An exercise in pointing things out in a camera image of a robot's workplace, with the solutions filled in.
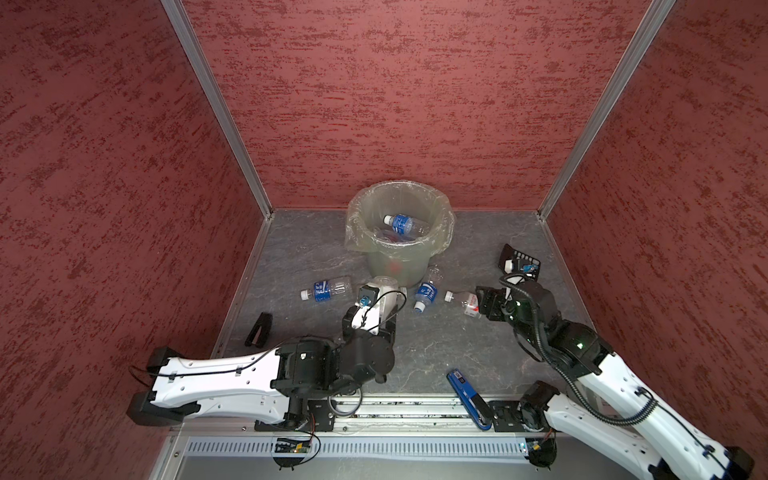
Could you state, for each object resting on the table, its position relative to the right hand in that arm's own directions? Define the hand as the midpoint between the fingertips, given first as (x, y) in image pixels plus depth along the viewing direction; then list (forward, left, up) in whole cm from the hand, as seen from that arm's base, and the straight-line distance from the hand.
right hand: (485, 296), depth 73 cm
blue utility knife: (-22, +3, -16) cm, 27 cm away
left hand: (-6, +26, +6) cm, 27 cm away
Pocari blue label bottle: (+29, +18, -5) cm, 35 cm away
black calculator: (+23, -24, -20) cm, 38 cm away
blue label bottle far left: (+12, +45, -15) cm, 49 cm away
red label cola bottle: (+25, +24, -5) cm, 35 cm away
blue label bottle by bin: (+10, +12, -15) cm, 22 cm away
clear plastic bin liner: (+31, +12, +4) cm, 34 cm away
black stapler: (+1, +63, -18) cm, 66 cm away
